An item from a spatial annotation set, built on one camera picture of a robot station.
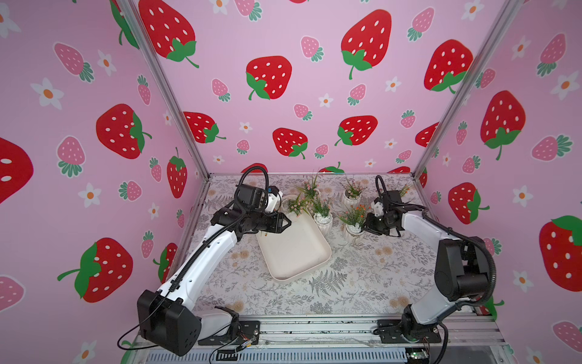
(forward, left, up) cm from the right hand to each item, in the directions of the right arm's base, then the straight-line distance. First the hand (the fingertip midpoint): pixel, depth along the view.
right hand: (360, 227), depth 93 cm
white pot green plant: (+5, +16, -1) cm, 16 cm away
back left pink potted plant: (+15, +22, +4) cm, 27 cm away
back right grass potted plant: (+15, -19, +8) cm, 25 cm away
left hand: (-9, +29, +15) cm, 34 cm away
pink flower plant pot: (+5, +25, +8) cm, 27 cm away
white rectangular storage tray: (-10, +27, -6) cm, 29 cm away
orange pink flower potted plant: (+2, +3, +4) cm, 5 cm away
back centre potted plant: (+13, +4, +6) cm, 15 cm away
